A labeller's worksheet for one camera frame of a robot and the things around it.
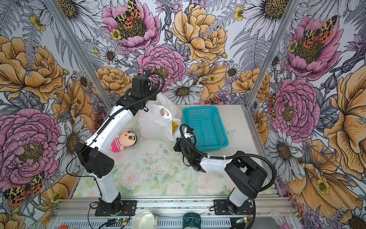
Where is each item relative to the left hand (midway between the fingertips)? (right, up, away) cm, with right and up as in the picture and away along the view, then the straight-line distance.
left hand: (150, 92), depth 82 cm
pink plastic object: (+65, -64, -12) cm, 92 cm away
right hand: (+14, -29, +6) cm, 33 cm away
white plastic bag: (+3, -17, 0) cm, 18 cm away
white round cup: (0, -65, -10) cm, 66 cm away
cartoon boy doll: (-17, -27, +10) cm, 34 cm away
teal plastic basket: (+36, -19, +30) cm, 51 cm away
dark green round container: (+23, -59, -18) cm, 66 cm away
